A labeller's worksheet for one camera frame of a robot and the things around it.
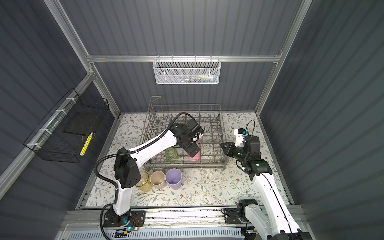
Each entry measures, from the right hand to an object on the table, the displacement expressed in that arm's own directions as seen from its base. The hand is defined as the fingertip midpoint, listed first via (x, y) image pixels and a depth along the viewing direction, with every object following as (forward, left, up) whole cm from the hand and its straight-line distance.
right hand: (224, 145), depth 76 cm
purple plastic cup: (-10, +28, -17) cm, 34 cm away
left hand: (+4, +17, -8) cm, 19 cm away
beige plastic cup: (-11, +37, -18) cm, 42 cm away
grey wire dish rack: (+36, +42, -16) cm, 57 cm away
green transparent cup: (+1, +29, -11) cm, 31 cm away
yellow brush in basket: (-4, +66, +8) cm, 67 cm away
